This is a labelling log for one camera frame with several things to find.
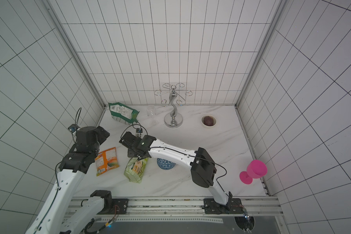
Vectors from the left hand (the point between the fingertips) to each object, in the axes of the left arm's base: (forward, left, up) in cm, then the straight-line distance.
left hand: (97, 136), depth 74 cm
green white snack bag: (+27, -3, -13) cm, 30 cm away
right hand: (-6, -15, -9) cm, 19 cm away
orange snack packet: (-5, +1, -19) cm, 20 cm away
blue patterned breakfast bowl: (-6, -34, -21) cm, 41 cm away
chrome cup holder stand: (+29, -39, -21) cm, 53 cm away
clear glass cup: (+26, -23, -10) cm, 37 cm away
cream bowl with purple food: (+25, -64, -17) cm, 71 cm away
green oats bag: (-14, -20, -10) cm, 26 cm away
